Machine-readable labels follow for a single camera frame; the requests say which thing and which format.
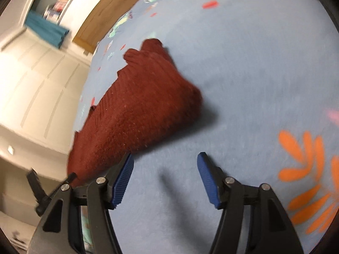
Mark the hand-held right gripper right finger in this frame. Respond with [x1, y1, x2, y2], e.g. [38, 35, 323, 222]
[197, 152, 305, 254]

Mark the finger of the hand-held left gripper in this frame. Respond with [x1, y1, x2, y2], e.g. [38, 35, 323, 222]
[26, 169, 78, 216]

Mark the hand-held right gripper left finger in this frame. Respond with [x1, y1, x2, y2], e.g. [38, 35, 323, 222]
[28, 152, 134, 254]

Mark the dark red knit sweater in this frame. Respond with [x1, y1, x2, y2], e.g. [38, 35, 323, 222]
[67, 39, 204, 188]

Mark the white wardrobe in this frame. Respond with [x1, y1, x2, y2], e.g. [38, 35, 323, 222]
[0, 32, 92, 162]

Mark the blue printed blanket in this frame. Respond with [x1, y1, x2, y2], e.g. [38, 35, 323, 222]
[71, 0, 339, 254]

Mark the teal curtain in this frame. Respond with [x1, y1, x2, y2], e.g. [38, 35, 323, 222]
[24, 11, 71, 49]

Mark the wooden headboard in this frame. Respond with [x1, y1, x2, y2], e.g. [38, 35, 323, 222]
[73, 0, 166, 55]

